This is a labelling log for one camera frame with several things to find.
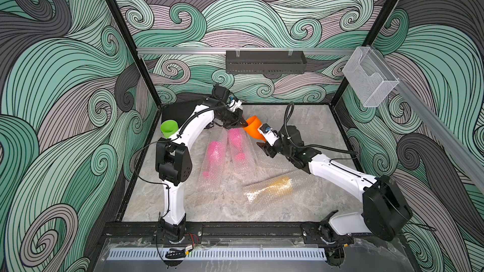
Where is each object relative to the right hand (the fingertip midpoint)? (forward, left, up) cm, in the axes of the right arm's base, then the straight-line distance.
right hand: (260, 138), depth 84 cm
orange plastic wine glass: (+1, +3, +9) cm, 10 cm away
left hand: (+6, +6, +5) cm, 10 cm away
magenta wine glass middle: (+8, +12, -8) cm, 17 cm away
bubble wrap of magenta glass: (-9, +6, -10) cm, 14 cm away
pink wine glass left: (-1, +21, -9) cm, 23 cm away
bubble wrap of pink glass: (-12, +22, -9) cm, 27 cm away
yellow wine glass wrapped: (-18, -9, -8) cm, 22 cm away
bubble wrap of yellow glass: (-20, -14, -10) cm, 26 cm away
